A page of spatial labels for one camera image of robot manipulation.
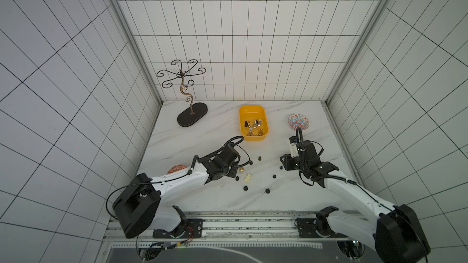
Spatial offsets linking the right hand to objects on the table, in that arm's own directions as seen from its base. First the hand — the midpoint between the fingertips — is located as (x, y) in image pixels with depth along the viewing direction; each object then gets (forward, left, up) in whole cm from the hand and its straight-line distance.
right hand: (282, 154), depth 87 cm
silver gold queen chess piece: (+15, +15, -5) cm, 22 cm away
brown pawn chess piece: (+1, +10, -6) cm, 12 cm away
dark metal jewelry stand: (+26, +55, -5) cm, 61 cm away
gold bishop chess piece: (+16, +9, -5) cm, 19 cm away
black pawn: (-8, +3, -7) cm, 11 cm away
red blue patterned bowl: (+26, -12, -5) cm, 29 cm away
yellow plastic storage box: (+31, +15, -5) cm, 35 cm away
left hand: (-8, +25, -3) cm, 27 cm away
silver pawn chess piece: (+23, +10, -5) cm, 26 cm away
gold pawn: (-6, +20, -7) cm, 22 cm away
